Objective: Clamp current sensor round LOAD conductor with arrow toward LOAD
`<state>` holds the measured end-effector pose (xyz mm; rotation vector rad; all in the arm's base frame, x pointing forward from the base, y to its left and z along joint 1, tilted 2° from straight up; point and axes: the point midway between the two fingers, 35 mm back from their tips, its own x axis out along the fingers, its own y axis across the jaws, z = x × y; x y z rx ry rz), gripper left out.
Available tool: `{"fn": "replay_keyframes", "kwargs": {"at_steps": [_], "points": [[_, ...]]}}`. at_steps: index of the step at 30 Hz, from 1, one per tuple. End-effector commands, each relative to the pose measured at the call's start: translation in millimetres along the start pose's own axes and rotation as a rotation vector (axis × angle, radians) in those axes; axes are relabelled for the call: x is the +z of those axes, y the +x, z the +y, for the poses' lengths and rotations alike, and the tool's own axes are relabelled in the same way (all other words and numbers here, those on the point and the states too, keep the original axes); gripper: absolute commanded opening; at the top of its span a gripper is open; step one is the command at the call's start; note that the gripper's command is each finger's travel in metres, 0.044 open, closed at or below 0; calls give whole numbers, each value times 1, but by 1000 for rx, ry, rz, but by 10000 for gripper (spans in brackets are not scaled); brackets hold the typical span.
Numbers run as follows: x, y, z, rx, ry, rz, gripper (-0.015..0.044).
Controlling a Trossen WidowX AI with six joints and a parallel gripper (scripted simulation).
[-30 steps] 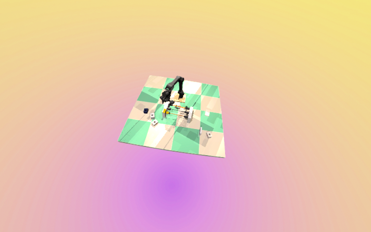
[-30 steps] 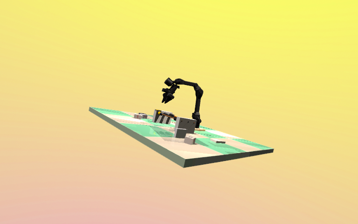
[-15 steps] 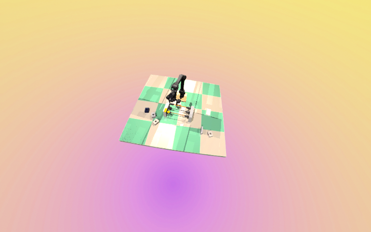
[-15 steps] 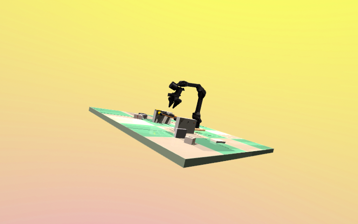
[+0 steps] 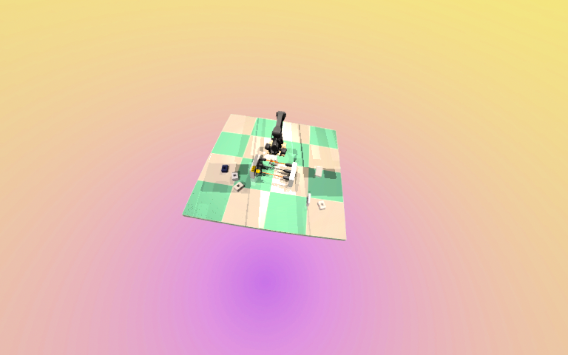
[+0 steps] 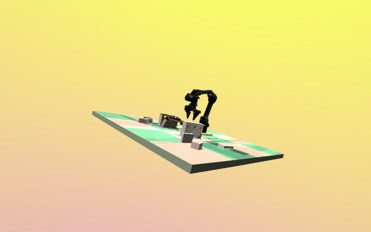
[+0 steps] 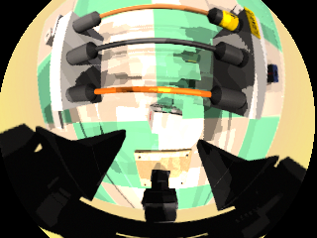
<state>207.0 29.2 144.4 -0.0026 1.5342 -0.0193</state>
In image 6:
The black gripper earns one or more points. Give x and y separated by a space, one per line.
196 112

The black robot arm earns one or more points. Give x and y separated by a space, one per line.
194 96

